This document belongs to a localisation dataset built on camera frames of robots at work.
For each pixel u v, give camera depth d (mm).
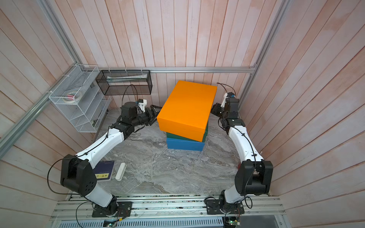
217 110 744
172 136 762
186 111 707
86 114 779
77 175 443
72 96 739
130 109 622
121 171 837
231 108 613
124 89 1094
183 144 950
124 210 730
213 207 731
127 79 899
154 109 713
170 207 763
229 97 714
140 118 696
